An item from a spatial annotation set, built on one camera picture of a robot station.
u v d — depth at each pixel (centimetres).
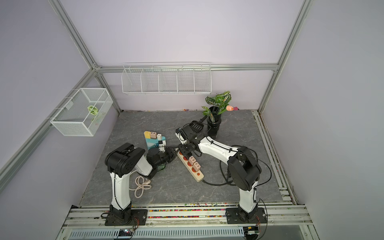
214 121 89
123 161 54
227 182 83
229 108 84
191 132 71
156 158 79
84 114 82
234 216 74
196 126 112
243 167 48
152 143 97
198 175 85
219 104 92
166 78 99
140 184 83
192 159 85
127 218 67
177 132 81
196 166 83
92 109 81
